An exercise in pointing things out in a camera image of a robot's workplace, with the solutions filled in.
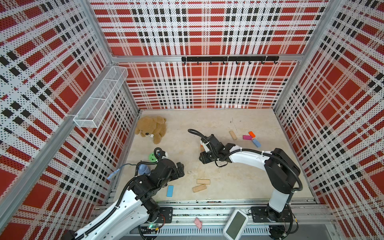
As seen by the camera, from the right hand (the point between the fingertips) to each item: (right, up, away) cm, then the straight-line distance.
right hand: (204, 157), depth 89 cm
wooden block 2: (-1, -13, -4) cm, 14 cm away
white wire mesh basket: (-70, +26, 0) cm, 74 cm away
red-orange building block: (+35, +13, +18) cm, 41 cm away
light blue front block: (-19, -17, -7) cm, 27 cm away
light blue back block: (+36, +7, +13) cm, 39 cm away
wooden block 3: (-4, -15, -7) cm, 17 cm away
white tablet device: (+14, -27, -21) cm, 37 cm away
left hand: (-14, -3, -11) cm, 18 cm away
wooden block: (+21, +12, +18) cm, 31 cm away
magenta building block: (+32, +11, +16) cm, 37 cm away
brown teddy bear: (-32, +18, +7) cm, 37 cm away
